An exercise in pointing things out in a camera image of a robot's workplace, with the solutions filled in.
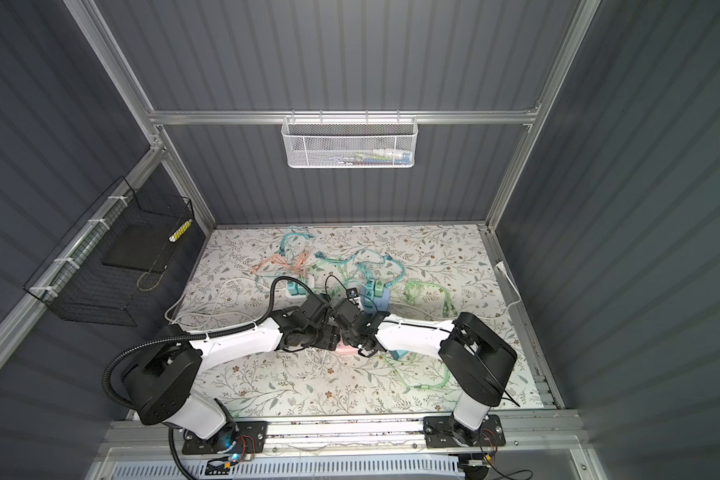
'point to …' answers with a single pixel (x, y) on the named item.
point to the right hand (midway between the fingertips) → (353, 329)
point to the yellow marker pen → (175, 235)
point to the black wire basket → (107, 268)
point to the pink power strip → (345, 349)
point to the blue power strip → (381, 303)
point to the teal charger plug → (397, 353)
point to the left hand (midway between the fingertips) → (331, 337)
